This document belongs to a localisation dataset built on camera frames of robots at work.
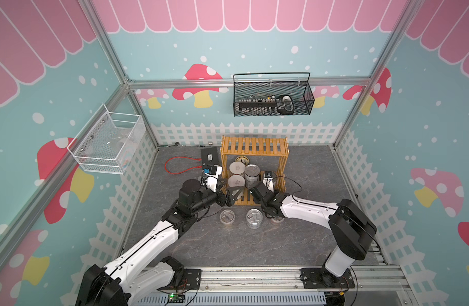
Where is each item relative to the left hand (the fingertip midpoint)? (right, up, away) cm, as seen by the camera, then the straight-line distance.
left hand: (235, 187), depth 74 cm
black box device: (-15, +14, +39) cm, 44 cm away
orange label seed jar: (-4, -15, +11) cm, 19 cm away
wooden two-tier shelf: (+4, +17, +9) cm, 20 cm away
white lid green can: (0, +1, +16) cm, 16 cm away
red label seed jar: (+19, -16, +10) cm, 26 cm away
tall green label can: (+8, +3, +18) cm, 19 cm away
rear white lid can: (+1, +7, +21) cm, 22 cm away
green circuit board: (-23, -43, -1) cm, 48 cm away
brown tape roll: (+4, +12, +39) cm, 41 cm away
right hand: (+13, -4, +17) cm, 22 cm away
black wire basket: (+18, +44, +20) cm, 52 cm away
